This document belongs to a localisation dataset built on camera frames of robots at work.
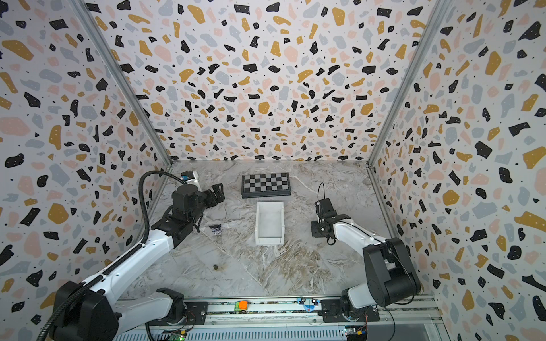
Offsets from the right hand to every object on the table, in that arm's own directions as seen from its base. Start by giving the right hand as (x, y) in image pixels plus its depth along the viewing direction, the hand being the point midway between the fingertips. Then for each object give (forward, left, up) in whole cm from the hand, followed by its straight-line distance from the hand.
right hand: (319, 224), depth 92 cm
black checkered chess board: (+22, +23, -1) cm, 32 cm away
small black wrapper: (-3, +44, +1) cm, 44 cm away
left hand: (+6, +41, +21) cm, 46 cm away
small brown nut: (-18, +42, -2) cm, 45 cm away
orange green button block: (-31, +29, -1) cm, 43 cm away
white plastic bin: (+2, +22, -3) cm, 22 cm away
